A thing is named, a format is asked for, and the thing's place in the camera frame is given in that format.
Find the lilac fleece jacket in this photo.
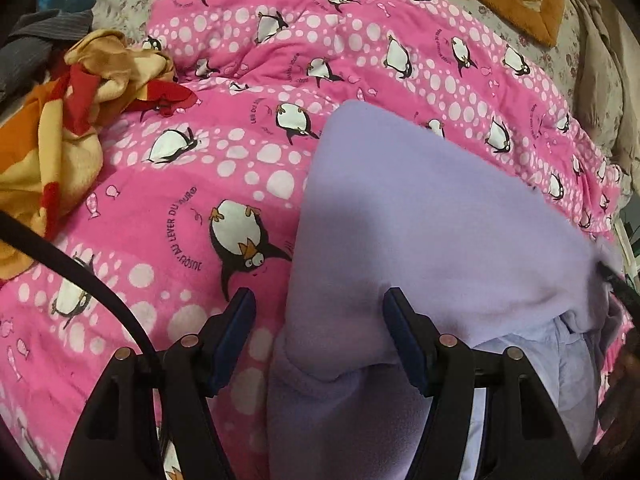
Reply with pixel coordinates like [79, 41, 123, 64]
[267, 101, 623, 479]

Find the pink penguin print quilt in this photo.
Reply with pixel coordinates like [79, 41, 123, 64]
[0, 0, 626, 480]

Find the yellow orange red cloth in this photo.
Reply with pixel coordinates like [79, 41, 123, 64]
[0, 28, 199, 281]

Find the dark grey striped garment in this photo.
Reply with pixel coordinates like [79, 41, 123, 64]
[1, 9, 93, 101]

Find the black cable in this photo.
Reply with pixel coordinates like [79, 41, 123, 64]
[0, 209, 170, 461]

